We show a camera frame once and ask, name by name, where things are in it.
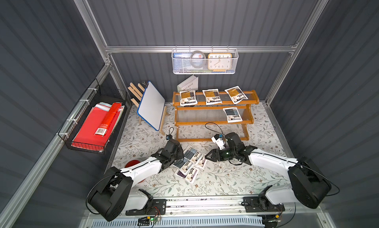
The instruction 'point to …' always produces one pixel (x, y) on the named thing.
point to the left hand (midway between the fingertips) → (181, 152)
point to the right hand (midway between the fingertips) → (209, 158)
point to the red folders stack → (86, 138)
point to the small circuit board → (146, 220)
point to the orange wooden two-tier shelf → (213, 116)
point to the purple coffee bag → (191, 175)
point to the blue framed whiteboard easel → (152, 110)
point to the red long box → (102, 129)
